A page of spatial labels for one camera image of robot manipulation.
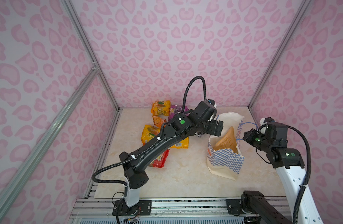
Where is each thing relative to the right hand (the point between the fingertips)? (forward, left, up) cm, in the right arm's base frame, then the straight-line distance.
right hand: (244, 131), depth 70 cm
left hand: (0, +15, +6) cm, 16 cm away
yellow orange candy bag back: (+38, +48, -23) cm, 66 cm away
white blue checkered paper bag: (-10, +7, -17) cm, 21 cm away
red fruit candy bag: (-6, +44, -24) cm, 51 cm away
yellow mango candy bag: (+6, +30, -24) cm, 39 cm away
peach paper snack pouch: (+5, +2, -19) cm, 20 cm away
